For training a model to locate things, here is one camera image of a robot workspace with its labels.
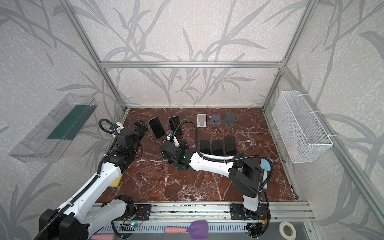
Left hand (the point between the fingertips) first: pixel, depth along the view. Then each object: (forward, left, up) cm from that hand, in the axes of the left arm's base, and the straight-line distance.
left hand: (143, 120), depth 79 cm
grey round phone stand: (+19, -42, -22) cm, 51 cm away
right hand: (-6, -15, -10) cm, 19 cm away
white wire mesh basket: (-17, -74, +11) cm, 76 cm away
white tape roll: (-48, -70, -23) cm, 88 cm away
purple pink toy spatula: (-46, -30, -23) cm, 59 cm away
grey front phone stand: (+17, -51, -20) cm, 58 cm away
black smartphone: (+12, -13, -17) cm, 24 cm away
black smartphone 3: (-1, -51, -25) cm, 56 cm away
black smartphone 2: (-1, -43, -28) cm, 51 cm away
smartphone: (-1, -34, -26) cm, 43 cm away
